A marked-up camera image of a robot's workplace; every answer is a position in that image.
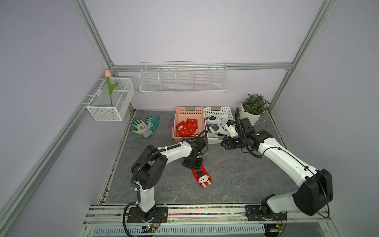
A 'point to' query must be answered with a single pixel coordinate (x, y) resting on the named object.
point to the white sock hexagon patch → (220, 119)
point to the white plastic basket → (212, 138)
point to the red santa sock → (188, 128)
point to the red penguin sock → (203, 178)
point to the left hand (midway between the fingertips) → (195, 169)
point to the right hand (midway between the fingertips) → (225, 141)
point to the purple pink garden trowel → (171, 123)
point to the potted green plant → (252, 107)
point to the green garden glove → (154, 120)
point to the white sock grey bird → (215, 128)
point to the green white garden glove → (142, 129)
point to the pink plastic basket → (182, 114)
